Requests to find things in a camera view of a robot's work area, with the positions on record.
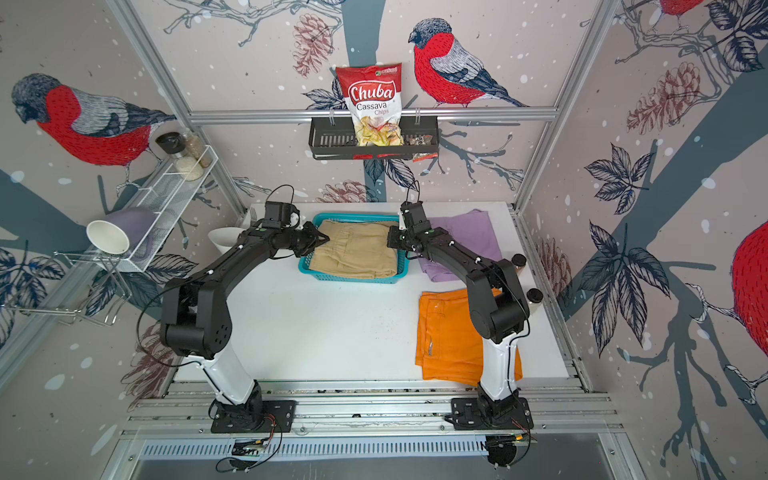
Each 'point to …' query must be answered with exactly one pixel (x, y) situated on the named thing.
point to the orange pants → (449, 344)
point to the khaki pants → (357, 249)
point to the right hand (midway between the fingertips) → (387, 234)
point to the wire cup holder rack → (91, 287)
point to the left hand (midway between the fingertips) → (333, 231)
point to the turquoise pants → (365, 220)
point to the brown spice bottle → (519, 260)
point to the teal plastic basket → (403, 263)
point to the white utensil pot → (225, 237)
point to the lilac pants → (472, 228)
